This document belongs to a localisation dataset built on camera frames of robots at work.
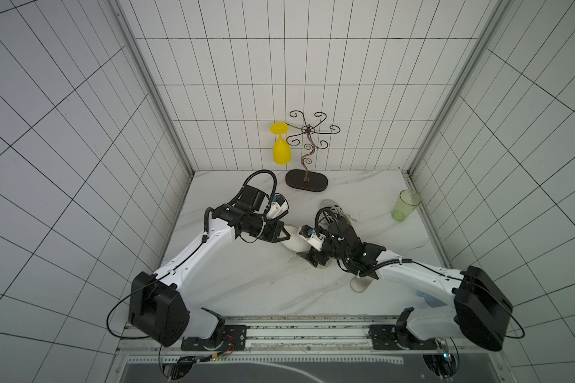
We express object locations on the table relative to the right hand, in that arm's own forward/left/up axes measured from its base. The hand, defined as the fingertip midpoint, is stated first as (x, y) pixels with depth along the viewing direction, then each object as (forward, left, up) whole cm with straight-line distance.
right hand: (304, 234), depth 82 cm
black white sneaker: (+15, -10, -6) cm, 20 cm away
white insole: (-5, +3, +4) cm, 7 cm away
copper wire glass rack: (+37, +1, -11) cm, 38 cm away
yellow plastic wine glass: (+34, +11, +9) cm, 37 cm away
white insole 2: (-12, -21, -13) cm, 27 cm away
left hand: (-6, +6, +5) cm, 10 cm away
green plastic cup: (+28, -48, -14) cm, 57 cm away
